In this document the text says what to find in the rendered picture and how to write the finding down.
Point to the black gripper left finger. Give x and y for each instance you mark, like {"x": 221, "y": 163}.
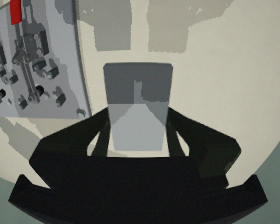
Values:
{"x": 75, "y": 139}

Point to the grey fixture plate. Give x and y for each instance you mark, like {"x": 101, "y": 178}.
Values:
{"x": 58, "y": 18}

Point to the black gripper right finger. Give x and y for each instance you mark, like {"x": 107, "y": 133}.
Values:
{"x": 213, "y": 151}

